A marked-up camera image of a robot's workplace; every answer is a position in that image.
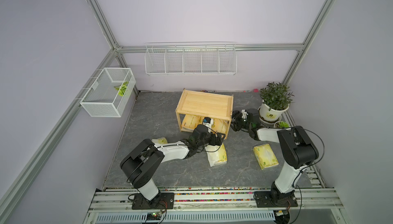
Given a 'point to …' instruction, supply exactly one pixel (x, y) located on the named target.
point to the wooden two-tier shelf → (193, 106)
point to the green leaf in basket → (122, 88)
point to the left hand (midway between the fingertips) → (219, 135)
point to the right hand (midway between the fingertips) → (225, 115)
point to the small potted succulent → (282, 124)
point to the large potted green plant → (276, 98)
